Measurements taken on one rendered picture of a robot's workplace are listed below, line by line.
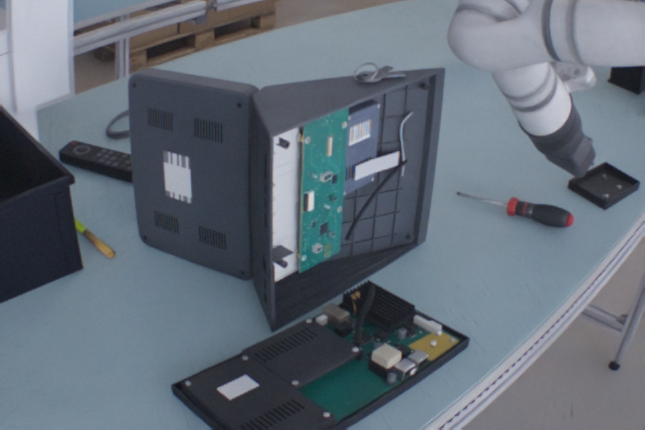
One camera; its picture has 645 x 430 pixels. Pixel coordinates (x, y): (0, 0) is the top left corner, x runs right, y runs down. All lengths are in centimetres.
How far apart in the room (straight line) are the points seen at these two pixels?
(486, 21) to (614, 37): 14
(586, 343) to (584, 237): 146
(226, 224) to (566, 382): 160
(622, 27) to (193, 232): 49
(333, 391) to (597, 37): 39
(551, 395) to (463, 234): 132
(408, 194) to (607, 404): 147
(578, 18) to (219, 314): 45
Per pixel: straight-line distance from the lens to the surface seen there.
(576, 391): 220
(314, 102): 68
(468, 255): 87
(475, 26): 72
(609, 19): 67
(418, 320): 73
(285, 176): 68
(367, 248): 85
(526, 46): 71
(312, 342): 69
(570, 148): 90
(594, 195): 103
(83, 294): 79
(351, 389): 66
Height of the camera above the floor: 147
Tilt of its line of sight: 26 degrees down
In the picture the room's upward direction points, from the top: 3 degrees clockwise
